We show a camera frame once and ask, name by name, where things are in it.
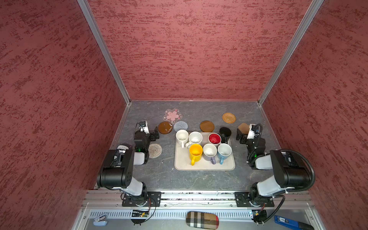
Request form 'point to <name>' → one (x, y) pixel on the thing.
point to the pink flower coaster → (172, 116)
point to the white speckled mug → (195, 137)
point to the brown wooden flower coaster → (244, 128)
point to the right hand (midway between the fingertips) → (244, 130)
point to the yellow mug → (195, 153)
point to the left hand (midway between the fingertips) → (150, 129)
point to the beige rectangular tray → (182, 161)
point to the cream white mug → (182, 137)
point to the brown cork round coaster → (207, 126)
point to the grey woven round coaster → (180, 125)
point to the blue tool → (296, 224)
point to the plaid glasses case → (201, 219)
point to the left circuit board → (137, 213)
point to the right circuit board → (259, 214)
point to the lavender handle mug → (210, 151)
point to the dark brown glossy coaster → (165, 127)
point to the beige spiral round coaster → (155, 150)
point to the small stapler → (100, 221)
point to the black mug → (224, 133)
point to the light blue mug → (224, 150)
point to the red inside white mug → (214, 138)
